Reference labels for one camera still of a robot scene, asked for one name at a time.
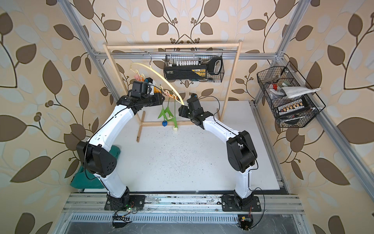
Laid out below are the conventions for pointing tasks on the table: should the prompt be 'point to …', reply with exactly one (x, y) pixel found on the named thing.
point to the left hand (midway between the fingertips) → (164, 96)
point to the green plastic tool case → (83, 179)
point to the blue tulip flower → (163, 117)
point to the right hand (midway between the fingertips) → (182, 109)
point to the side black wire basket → (271, 81)
